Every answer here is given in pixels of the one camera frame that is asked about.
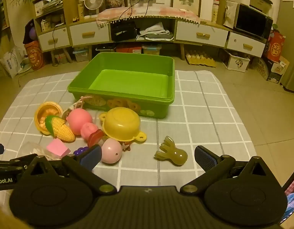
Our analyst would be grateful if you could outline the black box in cabinet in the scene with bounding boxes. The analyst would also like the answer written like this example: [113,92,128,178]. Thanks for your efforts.
[110,21,140,42]

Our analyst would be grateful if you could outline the brown cardboard tube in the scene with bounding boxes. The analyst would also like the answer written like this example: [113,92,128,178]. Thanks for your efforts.
[219,0,227,25]

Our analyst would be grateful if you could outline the blue lid storage bin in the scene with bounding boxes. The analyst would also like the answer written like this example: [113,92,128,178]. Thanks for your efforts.
[73,48,89,62]

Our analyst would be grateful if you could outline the purple toy grapes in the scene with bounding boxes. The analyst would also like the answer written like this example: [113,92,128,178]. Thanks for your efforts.
[73,147,89,156]

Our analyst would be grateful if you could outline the clear storage bin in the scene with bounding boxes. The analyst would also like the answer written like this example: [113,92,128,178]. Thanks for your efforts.
[142,44,162,56]

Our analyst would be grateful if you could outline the grey refrigerator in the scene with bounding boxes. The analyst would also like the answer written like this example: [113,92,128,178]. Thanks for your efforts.
[278,0,294,93]

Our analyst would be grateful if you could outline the toy corn cob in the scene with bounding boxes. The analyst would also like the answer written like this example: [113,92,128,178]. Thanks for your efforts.
[44,115,76,143]

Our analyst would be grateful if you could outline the black microwave oven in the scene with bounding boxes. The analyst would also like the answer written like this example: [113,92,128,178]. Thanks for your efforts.
[234,3,273,41]

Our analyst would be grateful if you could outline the green plastic box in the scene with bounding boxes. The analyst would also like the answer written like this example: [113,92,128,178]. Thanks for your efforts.
[67,52,176,119]

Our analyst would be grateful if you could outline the long wooden cabinet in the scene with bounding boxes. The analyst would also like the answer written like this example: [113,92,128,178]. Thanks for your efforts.
[32,0,274,58]

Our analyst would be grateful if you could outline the pink rectangular block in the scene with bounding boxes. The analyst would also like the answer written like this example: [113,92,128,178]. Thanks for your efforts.
[46,139,71,160]

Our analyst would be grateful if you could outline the white printed crate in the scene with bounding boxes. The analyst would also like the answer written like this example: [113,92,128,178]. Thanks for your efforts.
[222,49,250,73]

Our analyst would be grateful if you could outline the translucent beige octopus toy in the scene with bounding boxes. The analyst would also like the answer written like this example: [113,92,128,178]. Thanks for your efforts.
[154,135,188,166]

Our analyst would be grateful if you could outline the white plastic bag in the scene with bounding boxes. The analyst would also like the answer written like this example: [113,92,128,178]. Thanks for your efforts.
[0,45,25,78]

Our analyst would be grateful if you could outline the red flat box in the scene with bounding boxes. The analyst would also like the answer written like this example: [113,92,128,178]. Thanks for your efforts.
[116,44,143,55]

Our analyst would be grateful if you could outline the white printed cup tube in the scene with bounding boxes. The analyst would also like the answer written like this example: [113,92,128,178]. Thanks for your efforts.
[211,0,220,24]

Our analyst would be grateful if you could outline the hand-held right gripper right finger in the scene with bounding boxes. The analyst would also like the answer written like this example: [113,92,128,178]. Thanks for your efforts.
[179,145,280,195]

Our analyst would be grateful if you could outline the small white desk fan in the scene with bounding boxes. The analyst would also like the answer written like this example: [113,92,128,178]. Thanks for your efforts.
[84,0,104,17]

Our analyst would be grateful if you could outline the pink pig toy with rope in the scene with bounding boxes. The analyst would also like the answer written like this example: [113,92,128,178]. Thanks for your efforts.
[66,95,105,148]

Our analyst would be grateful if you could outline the round red drum box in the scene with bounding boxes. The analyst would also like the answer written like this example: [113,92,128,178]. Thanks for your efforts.
[23,40,46,71]

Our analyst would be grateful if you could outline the yellow toy bowl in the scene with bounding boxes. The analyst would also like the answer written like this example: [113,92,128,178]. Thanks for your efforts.
[34,102,64,135]

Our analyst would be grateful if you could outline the grey checked blanket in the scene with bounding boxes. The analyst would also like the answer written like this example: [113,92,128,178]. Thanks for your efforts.
[0,70,257,229]

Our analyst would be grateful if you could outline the pile of folded clothes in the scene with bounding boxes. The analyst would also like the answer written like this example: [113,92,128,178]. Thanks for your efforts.
[137,22,174,41]

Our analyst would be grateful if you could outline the white paper bag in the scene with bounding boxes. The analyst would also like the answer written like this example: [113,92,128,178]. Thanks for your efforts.
[223,0,238,29]

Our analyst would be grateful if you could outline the pink patterned cloth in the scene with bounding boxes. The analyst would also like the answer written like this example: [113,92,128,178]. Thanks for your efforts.
[96,7,201,28]

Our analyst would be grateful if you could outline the blue printed clothing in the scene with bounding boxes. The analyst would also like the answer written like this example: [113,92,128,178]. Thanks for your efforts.
[284,172,294,222]

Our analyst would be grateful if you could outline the pink toy egg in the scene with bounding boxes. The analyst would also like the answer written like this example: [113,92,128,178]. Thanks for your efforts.
[101,138,123,164]

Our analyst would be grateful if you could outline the white drawer wooden handle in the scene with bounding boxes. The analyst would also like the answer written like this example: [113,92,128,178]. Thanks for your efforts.
[69,21,110,47]
[227,32,267,58]
[38,27,70,52]
[176,21,230,48]

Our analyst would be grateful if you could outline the cardboard box red lettering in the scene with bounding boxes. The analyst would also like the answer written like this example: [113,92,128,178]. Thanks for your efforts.
[252,56,289,84]

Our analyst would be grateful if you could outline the yellow toy pot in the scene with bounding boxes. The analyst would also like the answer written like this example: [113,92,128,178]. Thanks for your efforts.
[99,107,147,144]

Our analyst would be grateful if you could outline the tall red gift box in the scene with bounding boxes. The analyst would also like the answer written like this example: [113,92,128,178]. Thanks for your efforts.
[266,30,286,62]

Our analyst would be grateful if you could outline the stack of papers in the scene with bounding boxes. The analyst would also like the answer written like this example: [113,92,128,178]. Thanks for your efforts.
[34,0,64,17]

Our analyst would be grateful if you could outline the clear plastic jar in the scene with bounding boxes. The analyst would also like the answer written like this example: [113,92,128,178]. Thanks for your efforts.
[18,141,57,160]

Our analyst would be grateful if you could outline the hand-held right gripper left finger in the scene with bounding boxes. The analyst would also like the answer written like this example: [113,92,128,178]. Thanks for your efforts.
[17,145,117,195]

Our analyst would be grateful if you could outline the egg tray with eggs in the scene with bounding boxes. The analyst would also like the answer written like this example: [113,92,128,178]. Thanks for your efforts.
[185,49,216,68]

